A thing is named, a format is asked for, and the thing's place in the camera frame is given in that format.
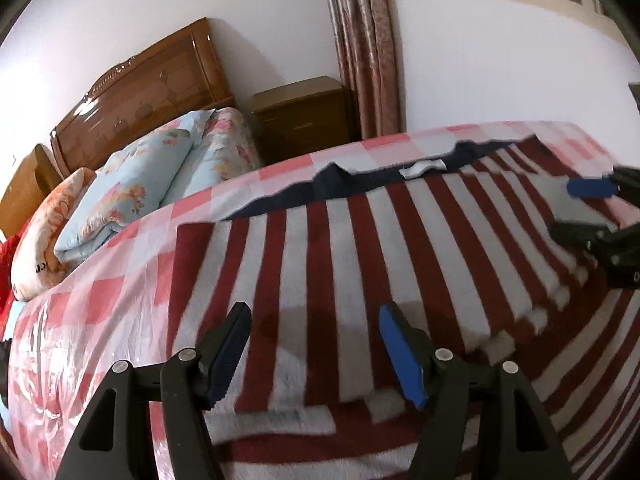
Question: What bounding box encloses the red white striped sweater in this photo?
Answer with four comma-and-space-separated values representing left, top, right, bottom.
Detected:
167, 138, 639, 479

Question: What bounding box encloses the pink checkered bed sheet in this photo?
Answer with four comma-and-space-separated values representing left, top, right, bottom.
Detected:
9, 122, 639, 479

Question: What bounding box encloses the orange floral pillow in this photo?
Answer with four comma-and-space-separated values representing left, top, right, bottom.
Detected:
11, 167, 96, 302

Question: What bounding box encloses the red cloth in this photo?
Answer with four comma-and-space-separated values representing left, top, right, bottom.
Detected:
0, 220, 29, 335

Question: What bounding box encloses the light blue floral pillow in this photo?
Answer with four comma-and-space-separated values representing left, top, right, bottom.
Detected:
54, 110, 214, 266

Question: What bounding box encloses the light wooden side cabinet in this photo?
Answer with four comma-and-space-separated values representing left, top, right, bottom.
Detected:
0, 143, 62, 238

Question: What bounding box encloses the pink floral curtain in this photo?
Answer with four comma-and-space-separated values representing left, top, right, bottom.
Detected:
328, 0, 400, 139

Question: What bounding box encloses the dark wooden nightstand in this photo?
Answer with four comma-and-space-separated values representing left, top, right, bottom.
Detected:
253, 76, 356, 165

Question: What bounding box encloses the floral folded quilt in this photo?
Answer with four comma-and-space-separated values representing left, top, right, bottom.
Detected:
160, 107, 262, 207

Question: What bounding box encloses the wooden headboard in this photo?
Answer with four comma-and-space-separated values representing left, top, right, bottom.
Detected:
50, 18, 235, 177

